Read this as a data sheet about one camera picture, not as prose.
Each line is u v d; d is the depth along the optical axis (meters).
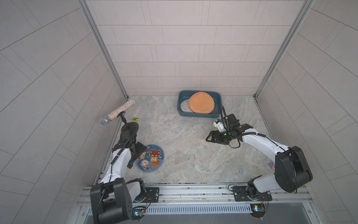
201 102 1.08
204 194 0.72
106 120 0.74
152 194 0.71
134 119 1.00
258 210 0.68
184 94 1.13
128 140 0.60
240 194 0.71
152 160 0.83
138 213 0.64
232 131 0.65
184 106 1.08
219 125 0.80
